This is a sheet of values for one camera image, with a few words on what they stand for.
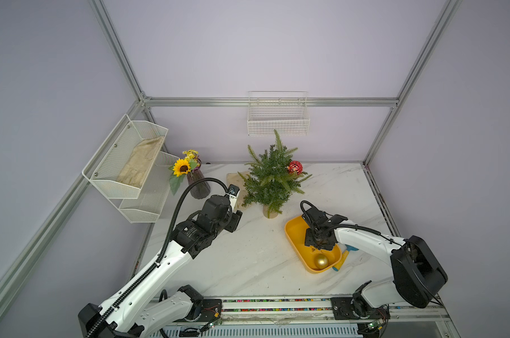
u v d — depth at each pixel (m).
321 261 0.81
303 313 0.74
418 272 0.43
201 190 1.02
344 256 0.85
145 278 0.42
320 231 0.65
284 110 0.93
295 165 0.70
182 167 0.86
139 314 0.39
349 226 0.57
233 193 0.63
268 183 0.74
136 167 0.78
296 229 0.92
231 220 0.56
